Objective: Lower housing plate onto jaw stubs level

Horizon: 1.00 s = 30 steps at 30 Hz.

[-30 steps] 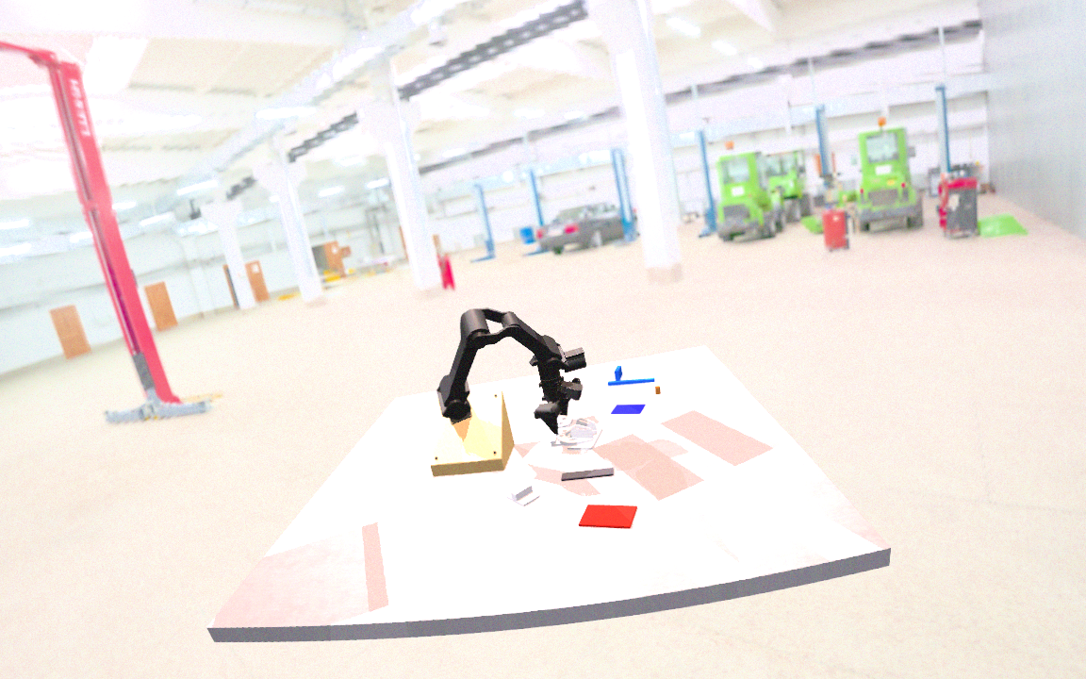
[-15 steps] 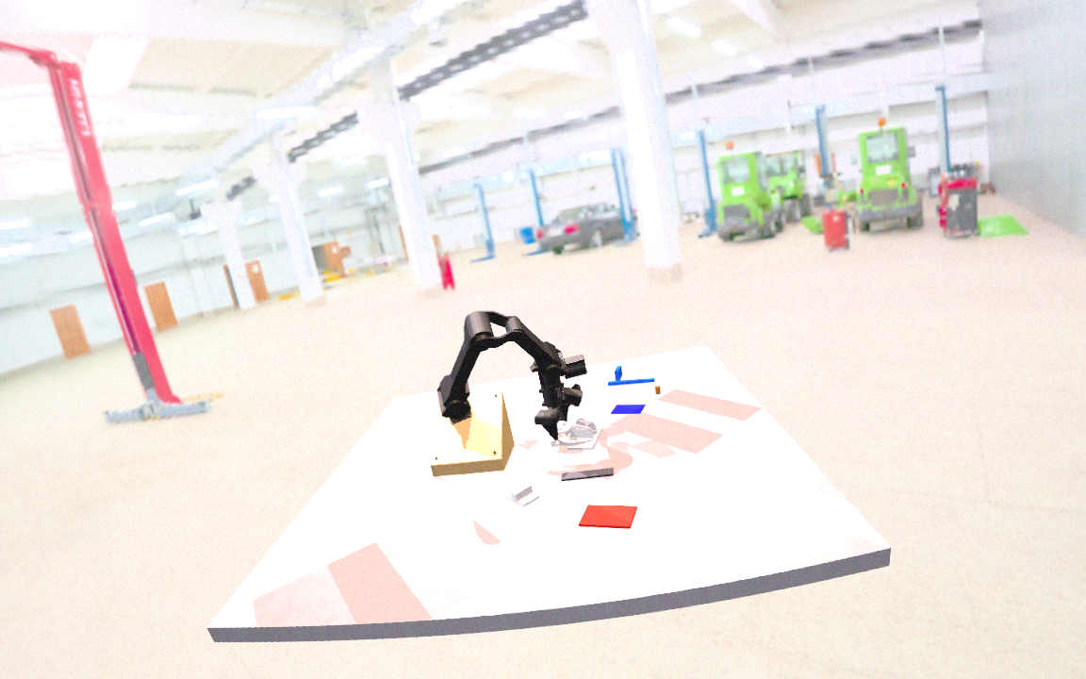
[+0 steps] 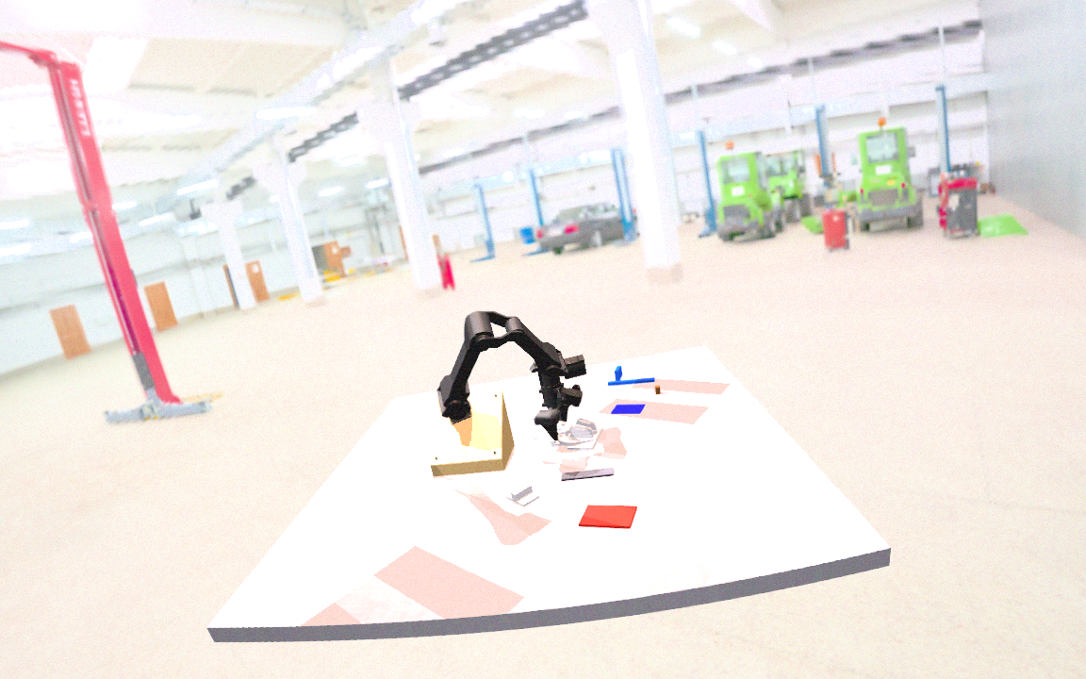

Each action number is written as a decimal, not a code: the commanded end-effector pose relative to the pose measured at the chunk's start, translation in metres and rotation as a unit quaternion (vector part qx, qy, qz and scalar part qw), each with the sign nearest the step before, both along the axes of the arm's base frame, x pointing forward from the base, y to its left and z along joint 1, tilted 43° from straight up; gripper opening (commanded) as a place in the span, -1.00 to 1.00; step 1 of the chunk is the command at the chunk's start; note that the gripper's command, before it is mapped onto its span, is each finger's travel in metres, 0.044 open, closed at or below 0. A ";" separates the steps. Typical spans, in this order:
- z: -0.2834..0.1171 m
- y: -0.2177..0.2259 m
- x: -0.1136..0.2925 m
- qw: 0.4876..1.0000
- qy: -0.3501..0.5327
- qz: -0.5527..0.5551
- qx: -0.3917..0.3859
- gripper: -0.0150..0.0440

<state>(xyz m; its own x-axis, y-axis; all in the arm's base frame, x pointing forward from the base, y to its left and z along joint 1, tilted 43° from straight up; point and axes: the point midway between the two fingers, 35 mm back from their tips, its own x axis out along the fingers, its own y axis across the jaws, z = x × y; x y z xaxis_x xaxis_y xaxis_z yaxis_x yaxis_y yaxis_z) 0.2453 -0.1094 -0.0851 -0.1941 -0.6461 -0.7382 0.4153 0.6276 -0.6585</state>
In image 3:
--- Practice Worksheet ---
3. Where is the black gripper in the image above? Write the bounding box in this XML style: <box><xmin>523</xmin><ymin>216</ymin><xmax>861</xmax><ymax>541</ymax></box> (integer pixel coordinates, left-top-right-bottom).
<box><xmin>534</xmin><ymin>382</ymin><xmax>570</xmax><ymax>440</ymax></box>

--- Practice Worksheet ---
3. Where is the blue long thin bar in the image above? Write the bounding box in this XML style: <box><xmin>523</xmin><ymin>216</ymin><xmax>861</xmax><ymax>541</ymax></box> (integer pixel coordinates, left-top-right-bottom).
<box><xmin>608</xmin><ymin>378</ymin><xmax>655</xmax><ymax>387</ymax></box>

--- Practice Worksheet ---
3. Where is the red flat plate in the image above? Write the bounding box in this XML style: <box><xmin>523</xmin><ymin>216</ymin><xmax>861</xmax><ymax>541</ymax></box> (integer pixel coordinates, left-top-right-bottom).
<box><xmin>579</xmin><ymin>505</ymin><xmax>637</xmax><ymax>529</ymax></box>

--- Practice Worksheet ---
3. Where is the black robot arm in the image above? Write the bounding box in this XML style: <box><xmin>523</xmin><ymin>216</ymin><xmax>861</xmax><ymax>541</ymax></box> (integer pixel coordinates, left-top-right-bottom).
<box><xmin>435</xmin><ymin>310</ymin><xmax>588</xmax><ymax>425</ymax></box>

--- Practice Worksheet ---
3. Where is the light grey flat bar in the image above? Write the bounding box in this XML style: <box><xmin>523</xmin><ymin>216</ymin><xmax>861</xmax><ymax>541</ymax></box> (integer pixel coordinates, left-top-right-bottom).
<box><xmin>561</xmin><ymin>468</ymin><xmax>614</xmax><ymax>481</ymax></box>

